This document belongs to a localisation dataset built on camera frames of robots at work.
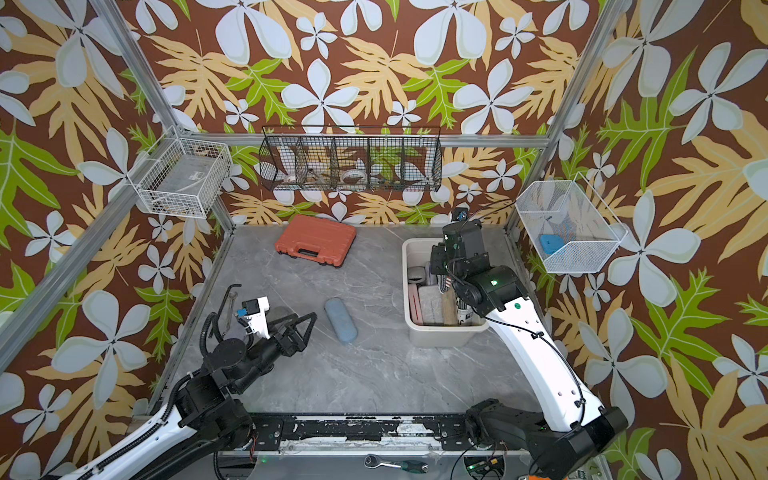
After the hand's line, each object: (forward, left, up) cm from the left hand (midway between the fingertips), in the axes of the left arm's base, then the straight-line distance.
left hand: (309, 314), depth 70 cm
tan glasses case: (+7, -36, -9) cm, 38 cm away
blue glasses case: (+10, -4, -22) cm, 25 cm away
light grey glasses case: (+9, -31, -11) cm, 35 cm away
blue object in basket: (+21, -63, +3) cm, 67 cm away
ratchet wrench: (-27, -15, -26) cm, 40 cm away
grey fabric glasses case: (+18, -28, -9) cm, 34 cm away
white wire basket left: (+40, +43, +10) cm, 59 cm away
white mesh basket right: (+26, -70, +4) cm, 74 cm away
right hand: (+14, -31, +9) cm, 36 cm away
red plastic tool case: (+40, +6, -18) cm, 44 cm away
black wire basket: (+53, -7, +8) cm, 54 cm away
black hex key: (+16, +36, -24) cm, 46 cm away
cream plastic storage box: (+26, -29, -8) cm, 40 cm away
